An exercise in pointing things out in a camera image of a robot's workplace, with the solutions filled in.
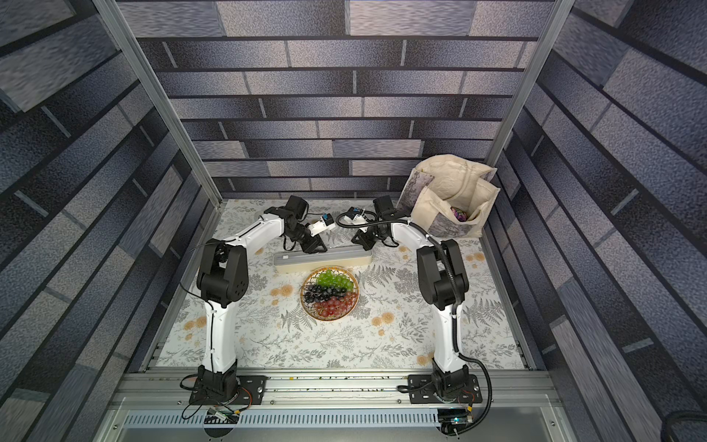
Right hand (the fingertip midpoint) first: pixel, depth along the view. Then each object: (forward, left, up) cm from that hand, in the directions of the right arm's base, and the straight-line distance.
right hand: (356, 236), depth 99 cm
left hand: (-2, +12, 0) cm, 13 cm away
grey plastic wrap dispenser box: (-8, +8, -3) cm, 12 cm away
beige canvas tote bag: (+18, -37, +4) cm, 41 cm away
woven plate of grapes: (-22, +8, -2) cm, 23 cm away
